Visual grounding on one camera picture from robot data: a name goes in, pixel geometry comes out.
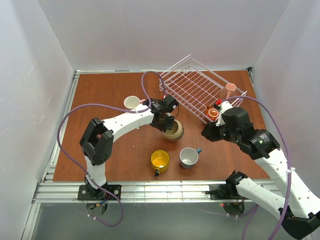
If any beige round ceramic mug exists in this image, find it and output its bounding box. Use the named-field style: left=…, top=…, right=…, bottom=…
left=163, top=120, right=184, bottom=142

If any dark brown glazed mug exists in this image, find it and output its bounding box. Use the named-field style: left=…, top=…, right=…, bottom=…
left=205, top=106, right=220, bottom=122

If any white faceted mug pink handle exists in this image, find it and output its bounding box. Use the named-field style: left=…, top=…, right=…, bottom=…
left=123, top=95, right=146, bottom=110

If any pink floral mug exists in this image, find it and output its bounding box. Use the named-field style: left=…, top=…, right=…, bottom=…
left=223, top=83, right=237, bottom=99

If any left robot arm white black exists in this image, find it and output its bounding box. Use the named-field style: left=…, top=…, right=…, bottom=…
left=78, top=94, right=179, bottom=201

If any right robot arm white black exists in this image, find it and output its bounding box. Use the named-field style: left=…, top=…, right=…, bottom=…
left=201, top=107, right=320, bottom=240

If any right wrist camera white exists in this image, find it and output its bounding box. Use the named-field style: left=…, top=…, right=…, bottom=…
left=215, top=99, right=232, bottom=127

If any white mug blue handle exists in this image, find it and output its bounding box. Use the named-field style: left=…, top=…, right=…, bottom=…
left=179, top=147, right=202, bottom=169

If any yellow enamel mug black handle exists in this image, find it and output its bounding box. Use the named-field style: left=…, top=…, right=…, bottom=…
left=150, top=149, right=170, bottom=178

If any white wire dish rack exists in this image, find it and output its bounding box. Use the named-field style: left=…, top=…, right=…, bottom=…
left=158, top=54, right=248, bottom=125

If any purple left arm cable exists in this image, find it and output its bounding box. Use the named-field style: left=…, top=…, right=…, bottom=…
left=56, top=71, right=166, bottom=227

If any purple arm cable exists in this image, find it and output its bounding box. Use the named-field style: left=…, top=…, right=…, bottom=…
left=221, top=96, right=293, bottom=240
left=56, top=71, right=166, bottom=227

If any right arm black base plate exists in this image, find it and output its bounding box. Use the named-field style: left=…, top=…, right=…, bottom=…
left=204, top=183, right=239, bottom=200

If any aluminium frame rail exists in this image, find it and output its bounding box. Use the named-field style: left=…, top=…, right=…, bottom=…
left=32, top=180, right=225, bottom=204

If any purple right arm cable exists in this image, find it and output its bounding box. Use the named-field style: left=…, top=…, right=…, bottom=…
left=221, top=96, right=293, bottom=240

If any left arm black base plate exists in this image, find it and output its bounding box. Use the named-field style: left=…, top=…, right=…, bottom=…
left=77, top=183, right=122, bottom=201

